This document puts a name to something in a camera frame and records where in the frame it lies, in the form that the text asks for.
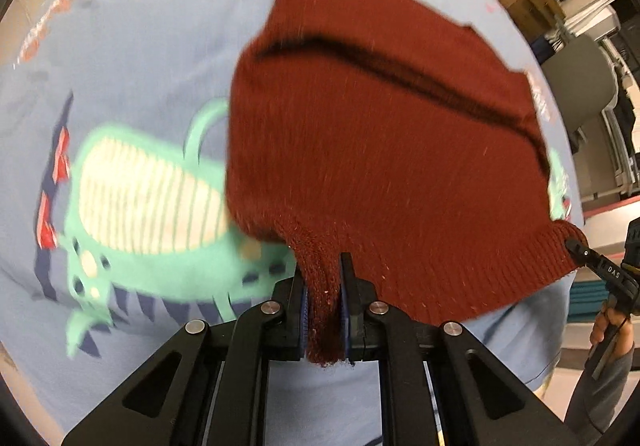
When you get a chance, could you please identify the grey chair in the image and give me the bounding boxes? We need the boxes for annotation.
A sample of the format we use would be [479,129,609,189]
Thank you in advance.
[541,33,622,199]

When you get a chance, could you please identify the person's right hand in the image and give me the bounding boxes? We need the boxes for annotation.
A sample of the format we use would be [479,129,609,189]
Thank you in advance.
[589,308,637,363]

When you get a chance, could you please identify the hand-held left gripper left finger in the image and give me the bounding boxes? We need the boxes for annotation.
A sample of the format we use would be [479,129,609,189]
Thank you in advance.
[62,276,308,446]

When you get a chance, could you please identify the blue printed bed sheet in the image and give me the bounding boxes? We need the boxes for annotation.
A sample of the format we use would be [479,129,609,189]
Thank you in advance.
[0,0,590,446]

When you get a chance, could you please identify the pink frame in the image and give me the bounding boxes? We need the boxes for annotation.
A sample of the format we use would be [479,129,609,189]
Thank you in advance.
[581,195,640,229]

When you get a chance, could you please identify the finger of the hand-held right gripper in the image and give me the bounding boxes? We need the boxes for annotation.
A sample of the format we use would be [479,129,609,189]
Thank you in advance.
[564,237,640,301]

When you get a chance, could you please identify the dark red knit sweater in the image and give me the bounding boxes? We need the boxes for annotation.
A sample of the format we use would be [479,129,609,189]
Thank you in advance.
[224,0,592,368]

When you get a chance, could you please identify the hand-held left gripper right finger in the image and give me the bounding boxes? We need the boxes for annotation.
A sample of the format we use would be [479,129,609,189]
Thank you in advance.
[340,253,583,446]

